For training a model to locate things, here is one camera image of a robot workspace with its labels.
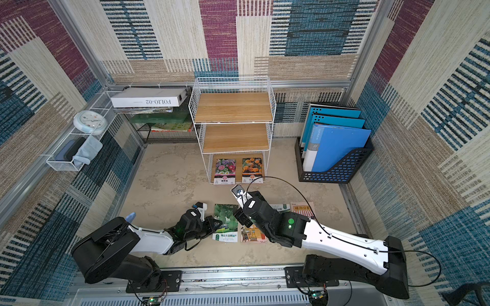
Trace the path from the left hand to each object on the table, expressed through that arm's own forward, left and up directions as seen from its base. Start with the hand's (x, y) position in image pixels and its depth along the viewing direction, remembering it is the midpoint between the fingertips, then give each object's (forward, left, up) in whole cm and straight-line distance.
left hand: (224, 222), depth 87 cm
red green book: (+43, +28, +19) cm, 55 cm away
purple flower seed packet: (+28, +1, 0) cm, 28 cm away
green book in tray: (+48, +26, +21) cm, 59 cm away
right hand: (0, -9, +21) cm, 23 cm away
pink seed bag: (-5, -13, -2) cm, 14 cm away
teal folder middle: (+36, -51, +27) cm, 68 cm away
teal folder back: (+41, -50, +29) cm, 71 cm away
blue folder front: (+26, -47, +22) cm, 59 cm away
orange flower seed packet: (+29, -13, 0) cm, 32 cm away
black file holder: (+20, -55, +10) cm, 60 cm away
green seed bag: (-3, -2, -2) cm, 4 cm away
